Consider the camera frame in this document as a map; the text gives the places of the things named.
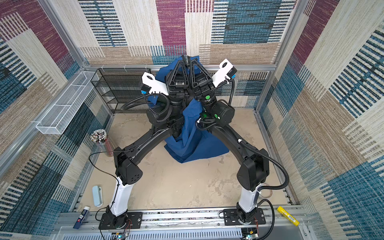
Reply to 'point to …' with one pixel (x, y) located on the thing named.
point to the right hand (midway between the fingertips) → (185, 63)
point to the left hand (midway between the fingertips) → (183, 61)
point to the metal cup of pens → (100, 137)
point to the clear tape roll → (266, 193)
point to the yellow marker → (292, 220)
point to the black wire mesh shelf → (117, 86)
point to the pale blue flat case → (97, 195)
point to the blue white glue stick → (81, 217)
